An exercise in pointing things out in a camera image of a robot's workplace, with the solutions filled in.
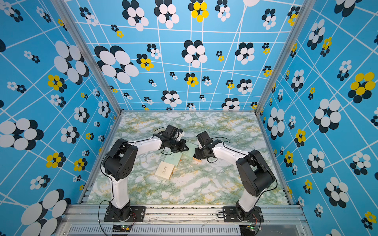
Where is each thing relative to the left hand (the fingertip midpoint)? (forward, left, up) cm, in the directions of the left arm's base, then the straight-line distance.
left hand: (190, 148), depth 94 cm
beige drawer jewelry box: (-14, +15, -2) cm, 21 cm away
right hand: (-3, -6, -1) cm, 7 cm away
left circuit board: (-42, +34, -7) cm, 54 cm away
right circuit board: (-42, -29, -5) cm, 51 cm away
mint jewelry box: (-2, -1, -1) cm, 2 cm away
